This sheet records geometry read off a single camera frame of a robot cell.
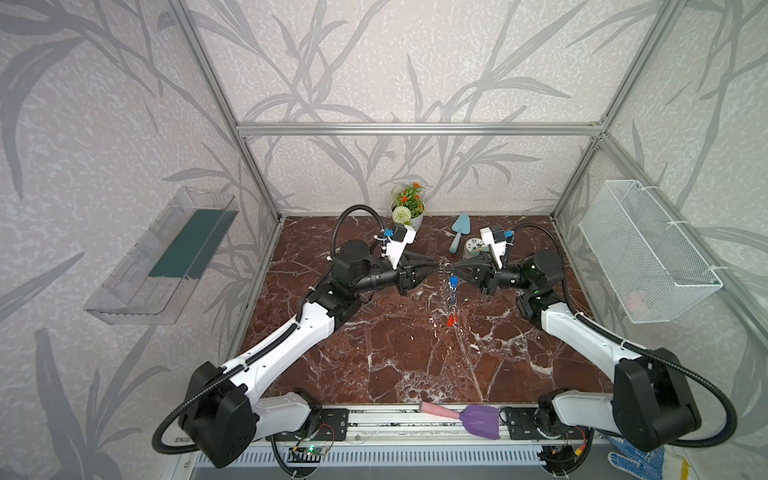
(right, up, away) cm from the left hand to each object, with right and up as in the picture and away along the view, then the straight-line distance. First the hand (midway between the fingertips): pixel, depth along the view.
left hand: (437, 260), depth 66 cm
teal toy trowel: (+15, +10, +50) cm, 53 cm away
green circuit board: (-29, -46, +5) cm, 54 cm away
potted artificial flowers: (-6, +16, +38) cm, 42 cm away
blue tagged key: (+4, -5, +2) cm, 7 cm away
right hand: (+4, -1, +3) cm, 5 cm away
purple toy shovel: (+12, -41, +8) cm, 43 cm away
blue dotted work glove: (+48, -47, +2) cm, 67 cm away
